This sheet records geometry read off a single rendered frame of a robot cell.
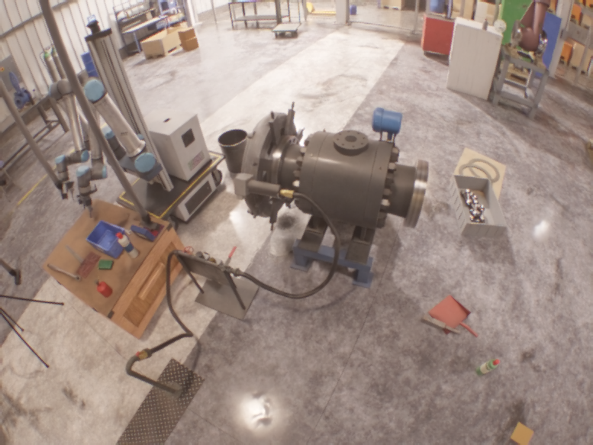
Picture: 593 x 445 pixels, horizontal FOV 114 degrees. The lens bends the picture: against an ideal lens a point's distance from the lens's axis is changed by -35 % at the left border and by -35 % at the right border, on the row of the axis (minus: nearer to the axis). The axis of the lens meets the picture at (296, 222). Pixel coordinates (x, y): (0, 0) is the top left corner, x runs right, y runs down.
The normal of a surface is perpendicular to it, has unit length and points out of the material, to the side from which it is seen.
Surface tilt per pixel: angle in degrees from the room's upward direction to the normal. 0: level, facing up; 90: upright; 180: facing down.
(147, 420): 0
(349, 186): 56
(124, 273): 0
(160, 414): 0
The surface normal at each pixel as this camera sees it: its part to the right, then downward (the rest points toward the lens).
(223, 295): -0.07, -0.64
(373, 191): -0.33, 0.26
